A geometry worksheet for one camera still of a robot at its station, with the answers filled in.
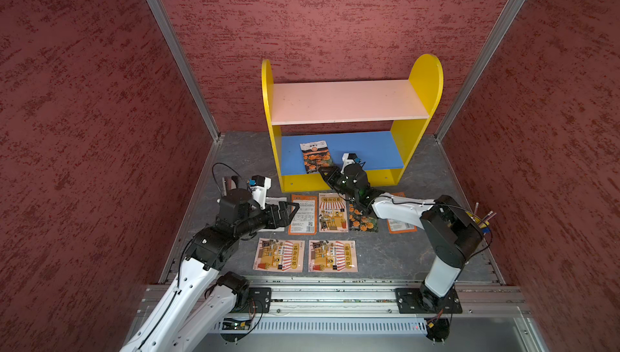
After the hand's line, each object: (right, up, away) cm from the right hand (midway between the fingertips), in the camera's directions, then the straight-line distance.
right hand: (317, 172), depth 88 cm
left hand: (-9, -11, -17) cm, 23 cm away
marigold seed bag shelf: (-1, +6, +6) cm, 9 cm away
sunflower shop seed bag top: (+6, -17, +6) cm, 19 cm away
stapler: (-39, -6, +13) cm, 41 cm away
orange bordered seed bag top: (-5, -19, +4) cm, 20 cm away
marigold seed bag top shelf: (+16, -19, +4) cm, 26 cm away
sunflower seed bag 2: (+4, -29, -5) cm, 30 cm away
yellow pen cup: (+56, -17, -8) cm, 59 cm away
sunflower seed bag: (-14, -29, -5) cm, 32 cm away
